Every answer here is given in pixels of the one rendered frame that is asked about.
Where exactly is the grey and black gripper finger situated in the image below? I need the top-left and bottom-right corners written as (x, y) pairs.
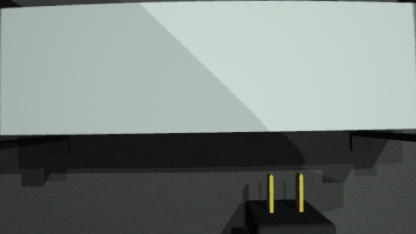
top-left (232, 227), bottom-right (248, 234)

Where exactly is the black charger with two brass prongs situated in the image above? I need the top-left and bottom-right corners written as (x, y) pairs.
top-left (245, 174), bottom-right (336, 234)

